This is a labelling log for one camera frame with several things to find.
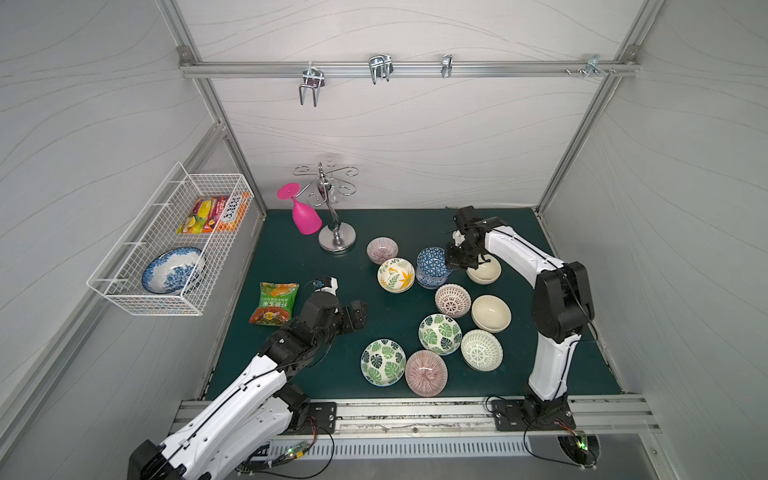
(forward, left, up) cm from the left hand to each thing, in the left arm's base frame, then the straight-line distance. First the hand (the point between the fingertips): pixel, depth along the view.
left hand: (356, 310), depth 78 cm
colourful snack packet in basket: (+15, +35, +20) cm, 43 cm away
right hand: (+19, -27, -5) cm, 34 cm away
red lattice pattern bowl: (+10, -29, -12) cm, 33 cm away
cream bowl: (+21, -42, -13) cm, 49 cm away
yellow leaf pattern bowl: (+18, -11, -12) cm, 24 cm away
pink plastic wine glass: (+31, +20, +2) cm, 36 cm away
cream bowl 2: (+5, -40, -12) cm, 42 cm away
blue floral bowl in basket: (-1, +38, +19) cm, 42 cm away
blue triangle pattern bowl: (+22, -22, -5) cm, 31 cm away
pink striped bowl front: (-12, -19, -13) cm, 26 cm away
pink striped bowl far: (+29, -5, -12) cm, 32 cm away
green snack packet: (+7, +27, -10) cm, 29 cm away
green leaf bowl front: (-9, -7, -13) cm, 18 cm away
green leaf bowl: (-1, -24, -13) cm, 27 cm away
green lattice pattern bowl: (-5, -35, -13) cm, 38 cm away
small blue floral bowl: (+15, -22, -7) cm, 28 cm away
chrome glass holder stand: (+36, +12, -12) cm, 40 cm away
